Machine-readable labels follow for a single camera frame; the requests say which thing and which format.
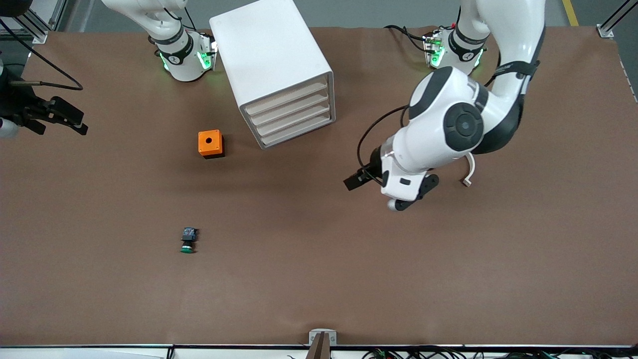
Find brown table cover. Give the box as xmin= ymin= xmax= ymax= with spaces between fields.
xmin=0 ymin=25 xmax=638 ymax=347

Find white curved plastic bracket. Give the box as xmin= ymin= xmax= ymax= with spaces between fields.
xmin=461 ymin=152 xmax=476 ymax=188

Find aluminium frame profile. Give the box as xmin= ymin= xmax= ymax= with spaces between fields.
xmin=598 ymin=0 xmax=638 ymax=39
xmin=14 ymin=0 xmax=68 ymax=44

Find grey mounting bracket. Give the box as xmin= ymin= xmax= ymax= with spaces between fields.
xmin=309 ymin=329 xmax=337 ymax=346

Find black arm base cable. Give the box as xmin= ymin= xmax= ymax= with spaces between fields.
xmin=384 ymin=24 xmax=430 ymax=53

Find green push button switch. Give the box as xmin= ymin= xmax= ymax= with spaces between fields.
xmin=179 ymin=227 xmax=199 ymax=254

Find brown camera post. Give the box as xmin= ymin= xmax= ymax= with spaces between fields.
xmin=307 ymin=333 xmax=330 ymax=359

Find orange push button box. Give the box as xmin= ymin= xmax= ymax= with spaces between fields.
xmin=198 ymin=130 xmax=225 ymax=160

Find tangled black cable bundle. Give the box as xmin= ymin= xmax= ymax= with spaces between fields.
xmin=287 ymin=346 xmax=638 ymax=359

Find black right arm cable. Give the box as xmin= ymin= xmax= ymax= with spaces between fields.
xmin=0 ymin=20 xmax=84 ymax=92

